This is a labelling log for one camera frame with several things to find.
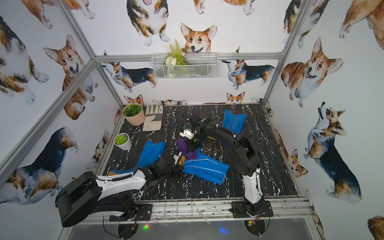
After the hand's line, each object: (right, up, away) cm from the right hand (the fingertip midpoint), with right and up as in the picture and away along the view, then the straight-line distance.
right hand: (189, 149), depth 86 cm
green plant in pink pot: (-41, +23, +17) cm, 50 cm away
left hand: (-3, -9, 0) cm, 10 cm away
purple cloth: (-2, 0, -2) cm, 3 cm away
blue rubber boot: (+10, -11, +1) cm, 15 cm away
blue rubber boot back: (+30, +15, +21) cm, 40 cm away
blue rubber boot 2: (-24, -3, +8) cm, 26 cm away
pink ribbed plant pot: (-37, +17, +18) cm, 44 cm away
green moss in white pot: (-41, +5, +5) cm, 42 cm away
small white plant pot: (-38, +1, +5) cm, 39 cm away
